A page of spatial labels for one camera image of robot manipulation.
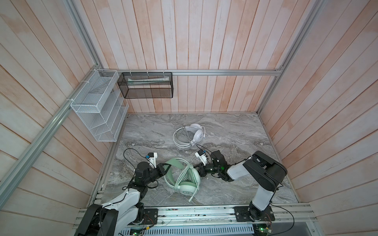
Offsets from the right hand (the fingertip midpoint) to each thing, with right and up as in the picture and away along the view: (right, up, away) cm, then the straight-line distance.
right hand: (192, 170), depth 87 cm
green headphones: (-6, -2, -4) cm, 7 cm away
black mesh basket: (-32, +57, +18) cm, 68 cm away
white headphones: (-2, +20, +11) cm, 23 cm away
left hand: (-12, +3, -4) cm, 13 cm away
